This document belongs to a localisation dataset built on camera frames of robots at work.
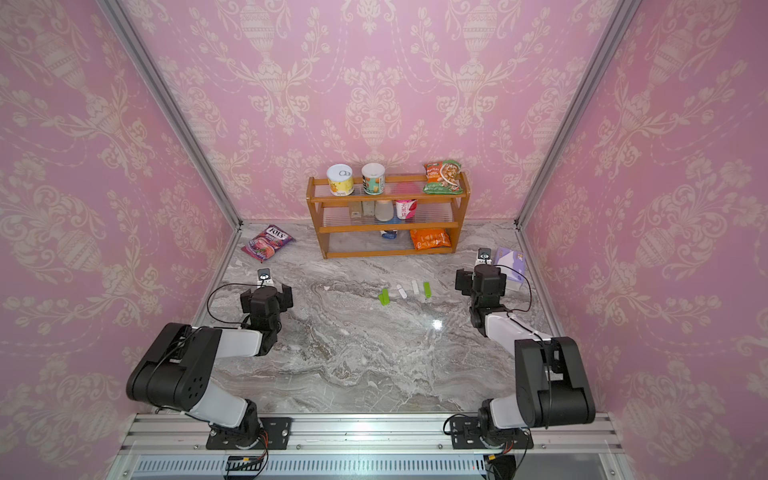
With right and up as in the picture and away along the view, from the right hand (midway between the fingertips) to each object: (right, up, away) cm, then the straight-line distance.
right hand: (481, 269), depth 92 cm
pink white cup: (-23, +19, +5) cm, 30 cm away
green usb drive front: (-30, -10, +7) cm, 32 cm away
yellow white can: (-42, +26, -6) cm, 50 cm away
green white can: (-33, +26, -7) cm, 43 cm away
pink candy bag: (-74, +9, +19) cm, 77 cm away
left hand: (-66, -6, +2) cm, 67 cm away
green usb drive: (-15, -8, +9) cm, 19 cm away
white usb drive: (-24, -9, +8) cm, 26 cm away
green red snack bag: (-12, +27, -4) cm, 30 cm away
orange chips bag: (-14, +10, +19) cm, 26 cm away
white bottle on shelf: (-30, +19, +8) cm, 36 cm away
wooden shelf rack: (-24, +16, +17) cm, 34 cm away
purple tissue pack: (+14, +1, +9) cm, 16 cm away
